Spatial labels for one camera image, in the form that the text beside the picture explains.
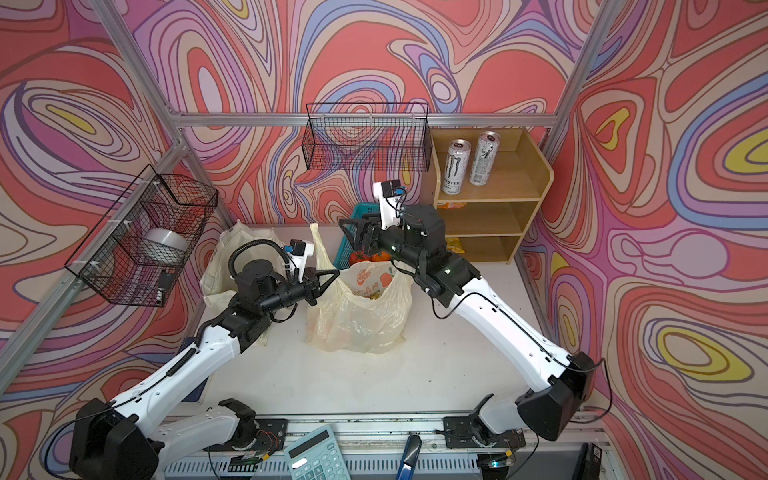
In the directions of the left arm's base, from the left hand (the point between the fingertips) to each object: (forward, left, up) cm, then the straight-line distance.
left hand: (339, 272), depth 72 cm
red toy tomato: (+22, -2, -21) cm, 31 cm away
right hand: (+3, -4, +13) cm, 14 cm away
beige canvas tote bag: (+16, +34, -9) cm, 39 cm away
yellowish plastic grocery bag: (-5, -6, -10) cm, 12 cm away
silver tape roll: (+4, +41, +6) cm, 42 cm away
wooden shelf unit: (+28, -41, +5) cm, 50 cm away
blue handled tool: (-35, -17, -22) cm, 45 cm away
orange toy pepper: (+22, -11, -22) cm, 33 cm away
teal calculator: (-35, +5, -25) cm, 43 cm away
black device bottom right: (-37, -58, -25) cm, 73 cm away
